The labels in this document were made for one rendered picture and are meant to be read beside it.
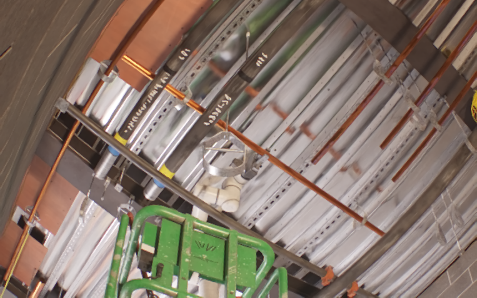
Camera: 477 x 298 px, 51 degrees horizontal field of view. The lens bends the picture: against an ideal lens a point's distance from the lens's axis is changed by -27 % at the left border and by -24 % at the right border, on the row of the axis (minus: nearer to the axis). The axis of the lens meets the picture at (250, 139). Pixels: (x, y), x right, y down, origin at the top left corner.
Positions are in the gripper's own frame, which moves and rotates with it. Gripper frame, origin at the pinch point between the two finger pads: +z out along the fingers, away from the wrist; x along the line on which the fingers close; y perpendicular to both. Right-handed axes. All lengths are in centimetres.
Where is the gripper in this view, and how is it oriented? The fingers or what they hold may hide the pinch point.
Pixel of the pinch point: (265, 154)
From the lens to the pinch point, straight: 329.4
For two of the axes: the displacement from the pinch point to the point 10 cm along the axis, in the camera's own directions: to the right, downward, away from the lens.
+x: -1.7, 6.3, -7.6
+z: 5.9, -5.5, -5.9
